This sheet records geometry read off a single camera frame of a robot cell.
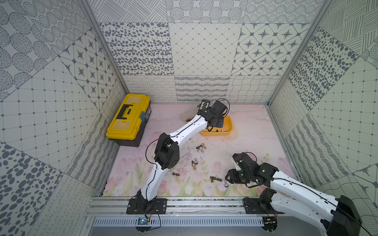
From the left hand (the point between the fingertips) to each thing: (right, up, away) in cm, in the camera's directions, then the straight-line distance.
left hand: (220, 119), depth 89 cm
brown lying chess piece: (-3, -34, -7) cm, 35 cm away
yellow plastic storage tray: (+7, -8, +14) cm, 18 cm away
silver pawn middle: (-15, -26, -1) cm, 30 cm away
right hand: (+4, -33, -11) cm, 35 cm away
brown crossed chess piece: (-6, -33, -6) cm, 34 cm away
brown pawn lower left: (-27, -32, -5) cm, 42 cm away
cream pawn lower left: (-24, -30, -3) cm, 38 cm away
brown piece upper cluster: (-13, -18, +6) cm, 23 cm away
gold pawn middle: (-16, -28, -2) cm, 32 cm away
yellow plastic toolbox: (-55, -4, -5) cm, 56 cm away
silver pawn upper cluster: (-11, -20, +4) cm, 23 cm away
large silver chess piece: (+2, -36, -9) cm, 37 cm away
